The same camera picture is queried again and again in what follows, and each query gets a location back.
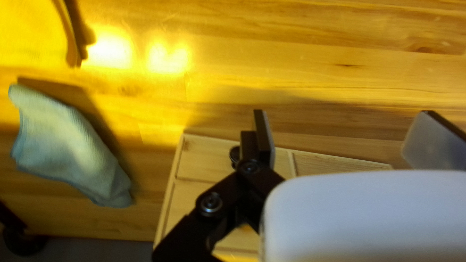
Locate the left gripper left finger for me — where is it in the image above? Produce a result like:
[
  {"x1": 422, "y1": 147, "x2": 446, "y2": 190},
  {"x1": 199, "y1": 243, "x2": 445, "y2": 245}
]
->
[{"x1": 152, "y1": 109, "x2": 285, "y2": 262}]

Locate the light blue towel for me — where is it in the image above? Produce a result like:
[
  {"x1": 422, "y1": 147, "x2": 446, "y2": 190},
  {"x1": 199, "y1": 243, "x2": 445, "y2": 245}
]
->
[{"x1": 8, "y1": 84, "x2": 133, "y2": 209}]

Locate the black frame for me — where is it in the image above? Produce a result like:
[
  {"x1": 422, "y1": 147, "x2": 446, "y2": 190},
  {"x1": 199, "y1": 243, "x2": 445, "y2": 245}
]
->
[{"x1": 0, "y1": 199, "x2": 50, "y2": 257}]

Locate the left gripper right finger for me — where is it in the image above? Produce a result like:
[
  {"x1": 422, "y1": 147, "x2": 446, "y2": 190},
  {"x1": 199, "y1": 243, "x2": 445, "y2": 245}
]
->
[{"x1": 400, "y1": 110, "x2": 466, "y2": 171}]

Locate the small wooden chest of drawers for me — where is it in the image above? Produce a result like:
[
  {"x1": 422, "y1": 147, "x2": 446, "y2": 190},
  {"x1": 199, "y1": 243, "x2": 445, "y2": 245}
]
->
[{"x1": 154, "y1": 133, "x2": 394, "y2": 262}]

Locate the yellow towel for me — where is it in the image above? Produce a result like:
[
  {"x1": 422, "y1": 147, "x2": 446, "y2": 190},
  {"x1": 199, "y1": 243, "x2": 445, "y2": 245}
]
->
[{"x1": 0, "y1": 0, "x2": 71, "y2": 68}]

